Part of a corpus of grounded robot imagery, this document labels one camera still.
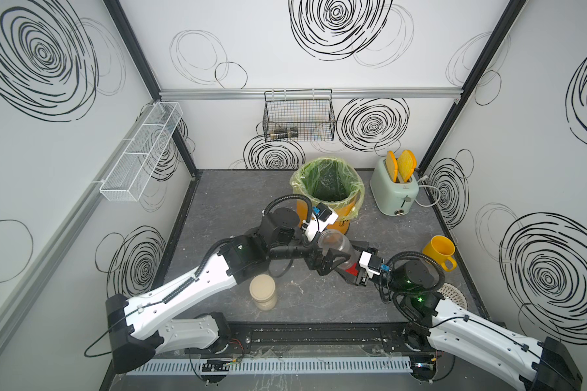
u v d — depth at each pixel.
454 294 0.79
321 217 0.52
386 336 0.74
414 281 0.53
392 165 0.94
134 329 0.38
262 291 0.71
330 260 0.52
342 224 0.87
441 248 0.87
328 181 0.94
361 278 0.59
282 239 0.46
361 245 0.62
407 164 0.96
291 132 0.89
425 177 1.19
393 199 0.94
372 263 0.53
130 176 0.73
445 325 0.53
